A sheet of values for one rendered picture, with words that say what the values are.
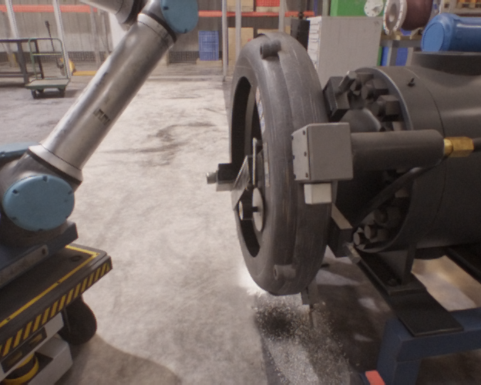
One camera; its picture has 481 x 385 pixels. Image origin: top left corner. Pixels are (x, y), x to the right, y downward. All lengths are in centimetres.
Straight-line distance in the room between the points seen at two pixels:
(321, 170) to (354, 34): 433
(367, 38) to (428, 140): 426
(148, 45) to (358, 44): 411
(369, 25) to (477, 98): 392
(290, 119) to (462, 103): 50
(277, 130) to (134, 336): 94
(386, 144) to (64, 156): 74
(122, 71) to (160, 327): 89
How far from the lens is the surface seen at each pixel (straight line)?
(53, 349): 130
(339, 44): 492
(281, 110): 81
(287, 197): 79
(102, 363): 139
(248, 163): 98
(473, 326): 125
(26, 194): 98
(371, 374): 69
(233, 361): 133
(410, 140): 79
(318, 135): 69
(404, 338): 113
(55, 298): 116
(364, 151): 74
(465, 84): 120
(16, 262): 119
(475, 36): 158
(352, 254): 79
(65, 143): 101
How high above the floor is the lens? 98
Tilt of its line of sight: 23 degrees down
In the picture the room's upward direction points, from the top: straight up
